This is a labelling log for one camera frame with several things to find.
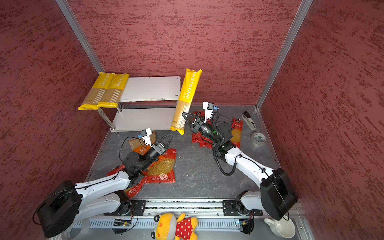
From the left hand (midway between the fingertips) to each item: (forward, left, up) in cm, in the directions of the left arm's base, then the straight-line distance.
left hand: (174, 137), depth 70 cm
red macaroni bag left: (-18, +23, -23) cm, 37 cm away
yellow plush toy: (-34, +1, -19) cm, 39 cm away
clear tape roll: (-35, +39, -24) cm, 58 cm away
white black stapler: (+31, -50, -24) cm, 64 cm away
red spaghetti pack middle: (+12, -17, -24) cm, 32 cm away
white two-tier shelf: (+28, +18, +7) cm, 34 cm away
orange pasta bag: (+7, +25, -22) cm, 34 cm away
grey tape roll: (+17, -54, -27) cm, 63 cm away
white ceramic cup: (-33, -53, -27) cm, 68 cm away
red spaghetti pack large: (+17, -10, -25) cm, 32 cm away
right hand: (+4, -3, +10) cm, 12 cm away
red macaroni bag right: (-7, +8, -24) cm, 26 cm away
